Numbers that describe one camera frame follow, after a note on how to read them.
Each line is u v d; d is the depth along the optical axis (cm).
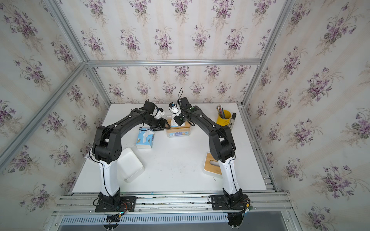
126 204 72
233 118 104
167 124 91
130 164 88
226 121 96
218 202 73
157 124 86
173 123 98
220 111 97
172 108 86
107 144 54
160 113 91
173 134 98
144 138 92
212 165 83
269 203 75
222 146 55
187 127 93
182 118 83
